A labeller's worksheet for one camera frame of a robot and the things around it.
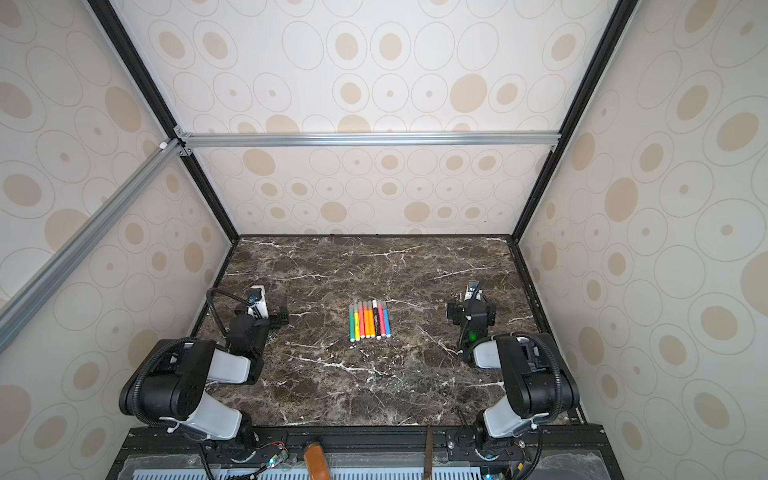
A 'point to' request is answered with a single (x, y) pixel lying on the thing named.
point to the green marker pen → (352, 322)
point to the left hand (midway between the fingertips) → (276, 293)
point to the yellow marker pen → (357, 322)
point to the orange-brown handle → (315, 462)
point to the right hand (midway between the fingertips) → (485, 300)
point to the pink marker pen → (362, 320)
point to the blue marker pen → (387, 322)
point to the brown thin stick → (428, 463)
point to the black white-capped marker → (376, 319)
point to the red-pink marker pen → (382, 320)
